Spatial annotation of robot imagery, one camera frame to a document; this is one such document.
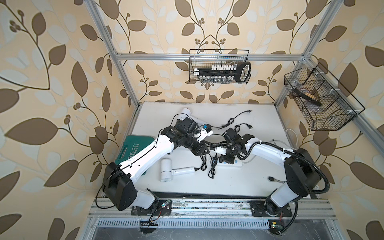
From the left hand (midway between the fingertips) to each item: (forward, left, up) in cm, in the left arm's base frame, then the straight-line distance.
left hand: (205, 148), depth 74 cm
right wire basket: (+16, -60, +16) cm, 64 cm away
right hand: (+3, -11, -16) cm, 20 cm away
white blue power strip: (0, -20, -18) cm, 26 cm away
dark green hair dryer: (+4, -12, +7) cm, 15 cm away
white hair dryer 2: (-7, +21, -15) cm, 27 cm away
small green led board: (-22, +20, -18) cm, 34 cm away
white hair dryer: (+37, +12, -14) cm, 41 cm away
